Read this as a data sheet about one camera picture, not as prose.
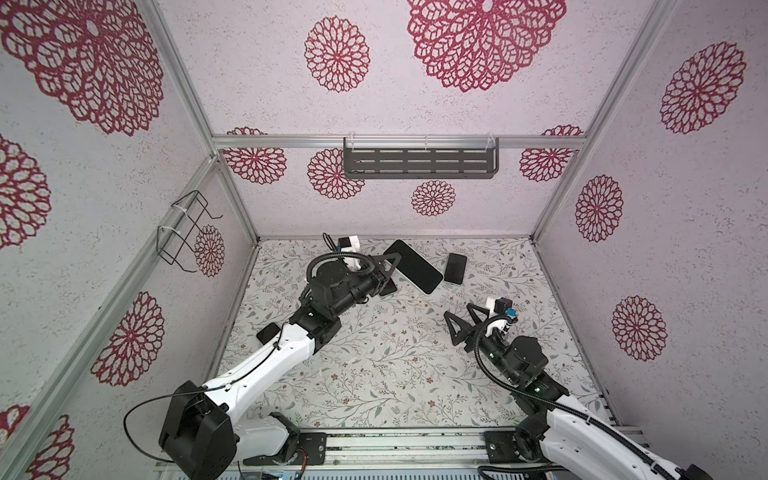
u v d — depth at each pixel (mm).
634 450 461
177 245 759
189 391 411
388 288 1025
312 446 735
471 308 761
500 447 727
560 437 600
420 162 975
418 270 695
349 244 669
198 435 390
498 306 637
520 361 566
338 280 531
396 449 747
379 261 649
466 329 653
